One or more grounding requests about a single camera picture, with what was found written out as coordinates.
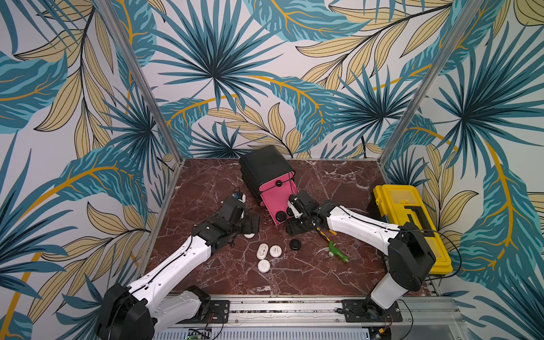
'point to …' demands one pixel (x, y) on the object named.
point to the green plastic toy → (337, 252)
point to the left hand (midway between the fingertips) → (248, 221)
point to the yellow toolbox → (401, 204)
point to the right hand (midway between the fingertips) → (292, 226)
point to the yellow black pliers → (324, 235)
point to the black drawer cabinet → (263, 166)
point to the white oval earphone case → (262, 251)
